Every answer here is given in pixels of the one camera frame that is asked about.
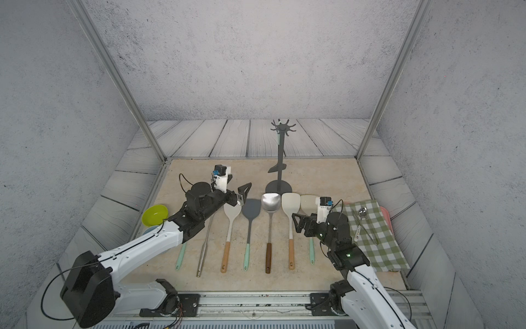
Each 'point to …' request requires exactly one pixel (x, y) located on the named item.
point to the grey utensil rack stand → (280, 186)
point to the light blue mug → (149, 229)
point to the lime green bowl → (154, 214)
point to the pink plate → (387, 218)
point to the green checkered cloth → (370, 232)
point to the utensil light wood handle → (290, 202)
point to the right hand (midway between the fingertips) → (303, 215)
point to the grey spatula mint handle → (251, 208)
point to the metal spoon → (362, 212)
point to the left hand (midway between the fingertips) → (244, 180)
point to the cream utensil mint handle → (308, 203)
